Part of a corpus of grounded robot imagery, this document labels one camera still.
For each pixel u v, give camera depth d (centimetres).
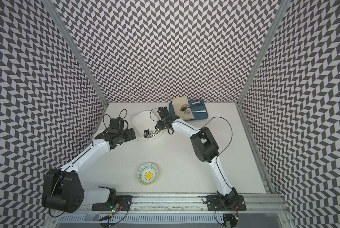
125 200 76
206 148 58
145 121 106
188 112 112
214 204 72
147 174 82
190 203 76
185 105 116
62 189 40
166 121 77
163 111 79
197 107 115
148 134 99
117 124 67
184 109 112
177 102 119
